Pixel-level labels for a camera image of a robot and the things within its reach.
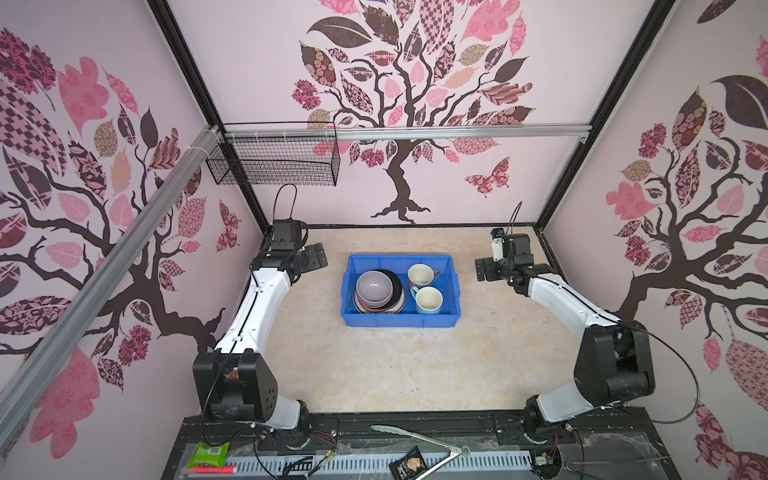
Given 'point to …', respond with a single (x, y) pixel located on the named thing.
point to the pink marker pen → (212, 470)
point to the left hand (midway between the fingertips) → (309, 261)
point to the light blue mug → (428, 300)
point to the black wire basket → (303, 153)
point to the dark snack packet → (409, 467)
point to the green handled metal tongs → (454, 452)
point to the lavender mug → (422, 275)
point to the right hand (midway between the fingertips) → (495, 258)
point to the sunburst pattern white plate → (365, 309)
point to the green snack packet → (202, 453)
